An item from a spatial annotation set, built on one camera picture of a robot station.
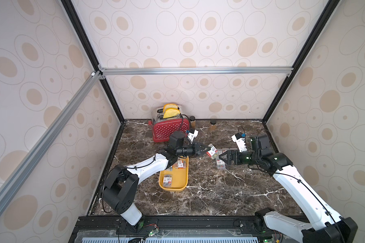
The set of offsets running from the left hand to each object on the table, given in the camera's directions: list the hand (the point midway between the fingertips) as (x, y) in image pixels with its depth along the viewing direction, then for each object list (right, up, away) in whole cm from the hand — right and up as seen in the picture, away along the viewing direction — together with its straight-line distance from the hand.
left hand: (212, 150), depth 74 cm
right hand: (+6, -4, 0) cm, 7 cm away
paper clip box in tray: (-24, -18, +11) cm, 32 cm away
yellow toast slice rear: (-24, +27, +25) cm, 44 cm away
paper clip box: (+1, -1, +2) cm, 2 cm away
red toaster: (-28, +12, +21) cm, 37 cm away
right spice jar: (+6, +16, +32) cm, 36 cm away
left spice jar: (-8, +16, +36) cm, 40 cm away
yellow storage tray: (-16, -17, +15) cm, 28 cm away
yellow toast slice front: (-23, +22, +22) cm, 39 cm away
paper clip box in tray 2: (-16, -10, +18) cm, 26 cm away
